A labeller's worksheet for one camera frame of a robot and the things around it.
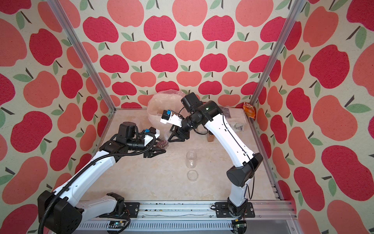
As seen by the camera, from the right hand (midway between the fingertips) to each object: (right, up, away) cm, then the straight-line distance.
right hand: (172, 137), depth 68 cm
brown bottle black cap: (+23, -4, +30) cm, 38 cm away
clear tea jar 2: (+9, -16, +18) cm, 25 cm away
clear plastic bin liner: (-4, +22, +27) cm, 35 cm away
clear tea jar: (-5, -3, +2) cm, 6 cm away
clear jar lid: (+10, -25, +19) cm, 33 cm away
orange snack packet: (+56, +16, +44) cm, 73 cm away
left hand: (-4, -6, +3) cm, 8 cm away
